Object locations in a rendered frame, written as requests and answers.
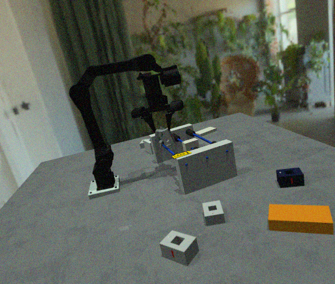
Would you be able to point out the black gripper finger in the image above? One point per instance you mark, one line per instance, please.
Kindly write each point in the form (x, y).
(168, 118)
(149, 121)

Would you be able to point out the white rectangular bar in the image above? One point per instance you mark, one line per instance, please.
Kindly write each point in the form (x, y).
(148, 146)

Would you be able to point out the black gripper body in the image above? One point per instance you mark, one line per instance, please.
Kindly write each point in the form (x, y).
(156, 103)

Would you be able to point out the orange rectangular block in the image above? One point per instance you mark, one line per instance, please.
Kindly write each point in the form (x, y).
(300, 218)

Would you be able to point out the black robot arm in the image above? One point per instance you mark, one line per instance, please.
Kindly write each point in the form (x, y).
(79, 93)

